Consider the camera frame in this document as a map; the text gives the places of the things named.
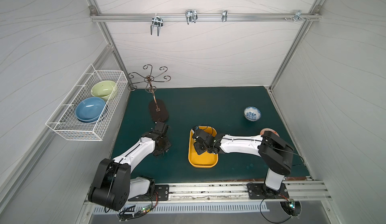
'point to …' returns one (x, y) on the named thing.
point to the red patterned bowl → (264, 129)
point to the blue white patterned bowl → (252, 113)
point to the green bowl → (103, 89)
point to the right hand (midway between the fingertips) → (196, 144)
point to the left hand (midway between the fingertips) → (167, 147)
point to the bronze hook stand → (158, 109)
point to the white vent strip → (193, 208)
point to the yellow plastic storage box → (205, 160)
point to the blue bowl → (88, 110)
